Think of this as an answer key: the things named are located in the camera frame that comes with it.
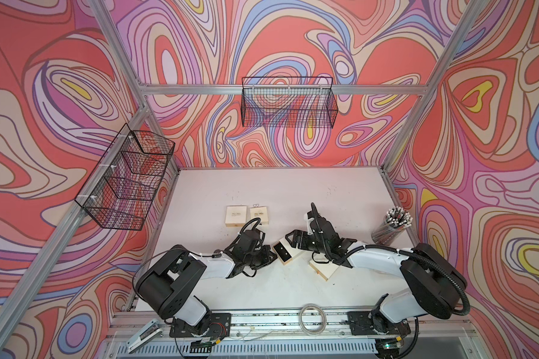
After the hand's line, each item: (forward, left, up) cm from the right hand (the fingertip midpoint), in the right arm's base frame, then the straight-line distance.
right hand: (293, 243), depth 88 cm
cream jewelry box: (-2, +4, -2) cm, 5 cm away
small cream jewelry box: (+16, +14, -1) cm, 21 cm away
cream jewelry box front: (-10, -11, -2) cm, 15 cm away
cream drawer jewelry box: (+15, +24, -1) cm, 29 cm away
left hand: (-5, +5, -3) cm, 8 cm away
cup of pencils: (+1, -36, +5) cm, 36 cm away
